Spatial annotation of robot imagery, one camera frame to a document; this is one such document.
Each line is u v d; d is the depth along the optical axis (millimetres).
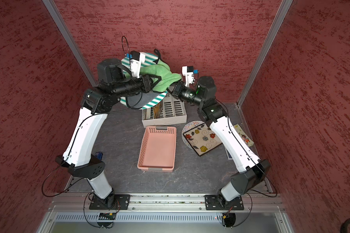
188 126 1057
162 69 560
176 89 548
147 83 495
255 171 397
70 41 836
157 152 942
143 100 577
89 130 416
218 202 725
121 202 741
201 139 979
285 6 707
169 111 1158
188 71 565
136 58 498
